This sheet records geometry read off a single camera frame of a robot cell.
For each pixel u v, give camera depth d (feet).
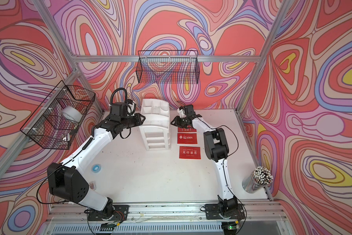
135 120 2.41
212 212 2.40
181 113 3.20
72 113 2.45
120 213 2.37
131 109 2.18
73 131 2.47
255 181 2.28
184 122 3.05
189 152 3.14
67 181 1.37
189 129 3.54
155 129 2.64
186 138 3.37
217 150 2.04
